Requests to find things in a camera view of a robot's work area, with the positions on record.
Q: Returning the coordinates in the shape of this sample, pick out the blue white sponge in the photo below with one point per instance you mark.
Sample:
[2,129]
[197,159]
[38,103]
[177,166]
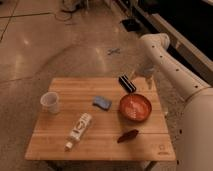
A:
[102,102]

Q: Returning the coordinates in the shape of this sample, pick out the white plastic cup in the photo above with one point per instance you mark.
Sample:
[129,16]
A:
[50,101]

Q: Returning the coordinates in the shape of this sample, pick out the orange bowl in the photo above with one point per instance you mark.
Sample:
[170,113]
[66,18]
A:
[135,107]

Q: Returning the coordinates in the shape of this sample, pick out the black floor pedal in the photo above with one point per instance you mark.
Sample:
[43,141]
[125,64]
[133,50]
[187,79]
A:
[130,25]

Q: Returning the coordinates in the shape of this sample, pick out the black white cabinet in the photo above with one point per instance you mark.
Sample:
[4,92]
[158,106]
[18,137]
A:
[189,23]

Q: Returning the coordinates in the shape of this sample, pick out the white tube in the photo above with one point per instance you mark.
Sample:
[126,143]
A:
[78,130]

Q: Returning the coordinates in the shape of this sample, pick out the wooden table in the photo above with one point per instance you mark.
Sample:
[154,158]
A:
[99,143]

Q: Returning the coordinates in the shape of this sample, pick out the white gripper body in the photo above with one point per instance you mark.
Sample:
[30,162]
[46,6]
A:
[145,71]

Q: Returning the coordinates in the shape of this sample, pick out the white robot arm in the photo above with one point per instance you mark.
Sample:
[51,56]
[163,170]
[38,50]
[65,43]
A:
[195,144]

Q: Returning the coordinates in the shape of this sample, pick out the black whiteboard eraser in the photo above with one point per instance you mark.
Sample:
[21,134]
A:
[127,84]

